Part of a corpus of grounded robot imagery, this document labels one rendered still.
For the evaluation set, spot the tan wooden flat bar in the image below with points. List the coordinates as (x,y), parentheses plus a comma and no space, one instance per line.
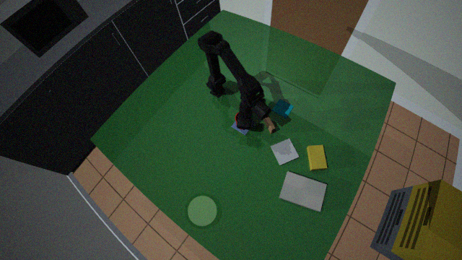
(269,124)

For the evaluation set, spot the light grey flat square tile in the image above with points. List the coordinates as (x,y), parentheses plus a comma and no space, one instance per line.
(284,152)

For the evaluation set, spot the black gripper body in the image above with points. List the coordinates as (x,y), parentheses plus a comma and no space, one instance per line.
(244,122)

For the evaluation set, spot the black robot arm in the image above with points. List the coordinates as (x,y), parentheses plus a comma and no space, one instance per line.
(247,84)

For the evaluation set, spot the yellow rectangular block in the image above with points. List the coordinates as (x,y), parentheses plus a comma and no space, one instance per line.
(316,157)

